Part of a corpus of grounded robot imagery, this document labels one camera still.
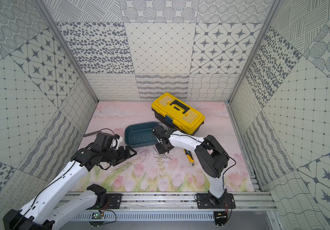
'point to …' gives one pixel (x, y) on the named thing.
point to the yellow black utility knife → (190, 157)
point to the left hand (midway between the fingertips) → (131, 152)
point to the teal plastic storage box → (140, 134)
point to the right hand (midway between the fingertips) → (164, 150)
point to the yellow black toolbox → (171, 111)
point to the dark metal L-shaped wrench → (91, 133)
